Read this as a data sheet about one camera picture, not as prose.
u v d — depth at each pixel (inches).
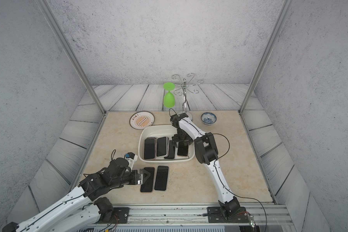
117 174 22.3
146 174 26.7
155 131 41.4
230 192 25.5
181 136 35.8
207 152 25.2
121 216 29.1
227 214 25.3
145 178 26.4
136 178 25.4
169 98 38.2
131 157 27.3
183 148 39.7
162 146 37.2
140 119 45.4
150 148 37.0
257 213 29.2
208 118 45.2
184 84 36.7
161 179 33.3
